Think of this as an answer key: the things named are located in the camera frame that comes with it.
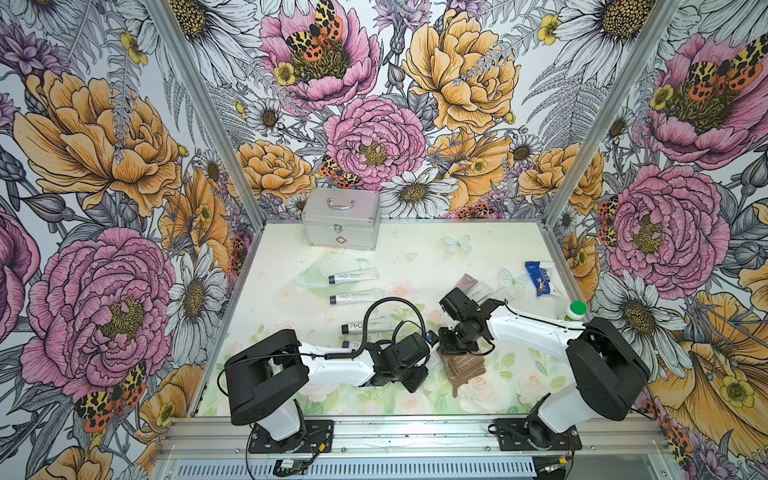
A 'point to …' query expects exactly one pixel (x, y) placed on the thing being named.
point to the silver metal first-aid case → (342, 218)
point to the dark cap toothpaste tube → (373, 326)
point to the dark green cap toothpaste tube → (354, 275)
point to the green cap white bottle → (578, 310)
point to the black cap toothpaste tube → (480, 291)
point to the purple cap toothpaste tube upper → (357, 297)
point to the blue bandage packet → (539, 277)
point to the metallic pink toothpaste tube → (466, 283)
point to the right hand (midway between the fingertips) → (446, 358)
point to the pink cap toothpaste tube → (434, 365)
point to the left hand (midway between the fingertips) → (415, 375)
